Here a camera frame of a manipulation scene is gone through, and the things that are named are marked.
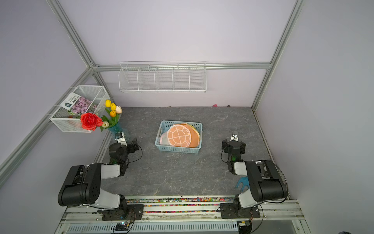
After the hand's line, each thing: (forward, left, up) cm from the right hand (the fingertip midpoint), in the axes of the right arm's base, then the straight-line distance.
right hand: (233, 139), depth 94 cm
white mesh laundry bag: (+2, +46, -2) cm, 46 cm away
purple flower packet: (+4, +86, +29) cm, 91 cm away
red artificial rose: (-8, +73, +30) cm, 80 cm away
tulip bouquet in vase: (+2, +73, +17) cm, 75 cm away
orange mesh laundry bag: (+1, +33, +5) cm, 33 cm away
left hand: (-1, +67, +2) cm, 67 cm away
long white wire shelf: (+37, +47, +23) cm, 64 cm away
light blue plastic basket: (+14, +47, -3) cm, 49 cm away
